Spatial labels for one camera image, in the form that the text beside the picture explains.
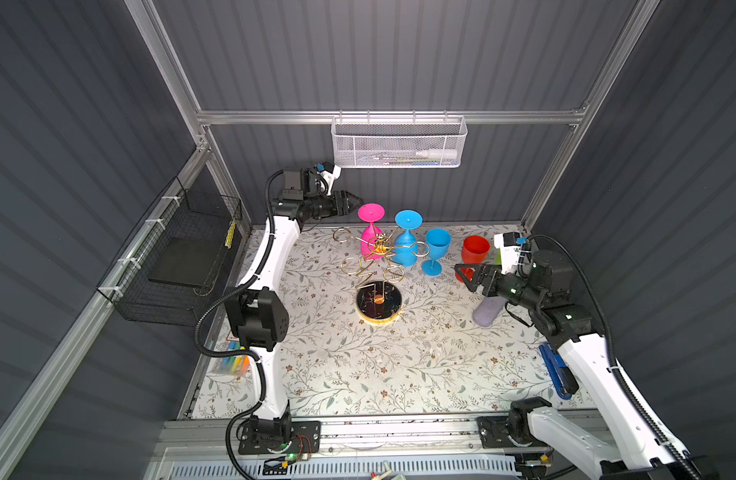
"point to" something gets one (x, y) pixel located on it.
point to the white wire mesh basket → (399, 141)
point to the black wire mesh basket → (167, 273)
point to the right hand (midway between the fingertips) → (470, 270)
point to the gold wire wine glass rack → (379, 300)
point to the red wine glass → (474, 252)
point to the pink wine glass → (371, 238)
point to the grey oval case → (488, 310)
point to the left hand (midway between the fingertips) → (359, 202)
